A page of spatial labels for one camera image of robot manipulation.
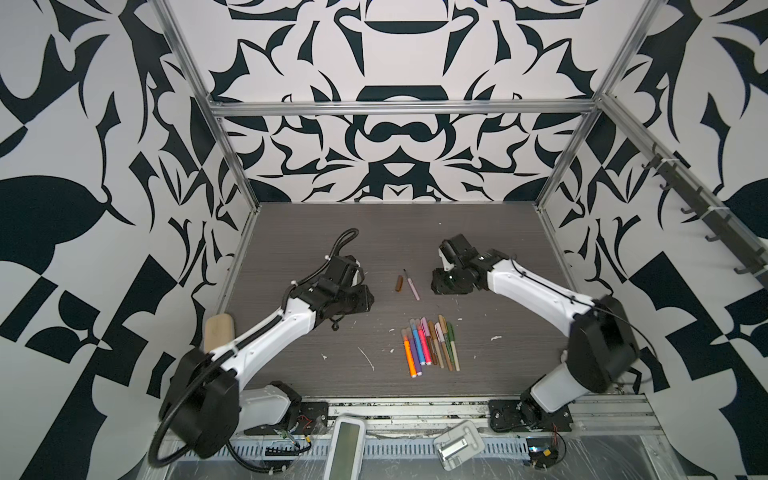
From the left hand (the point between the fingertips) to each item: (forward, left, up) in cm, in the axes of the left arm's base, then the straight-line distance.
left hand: (371, 294), depth 82 cm
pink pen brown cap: (+7, -13, -12) cm, 19 cm away
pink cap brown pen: (-7, -16, -12) cm, 21 cm away
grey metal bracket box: (-34, -19, -10) cm, 40 cm away
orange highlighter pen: (-13, -10, -11) cm, 20 cm away
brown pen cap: (+10, -9, -12) cm, 18 cm away
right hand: (+3, -19, -2) cm, 19 cm away
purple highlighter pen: (-13, -11, -11) cm, 20 cm away
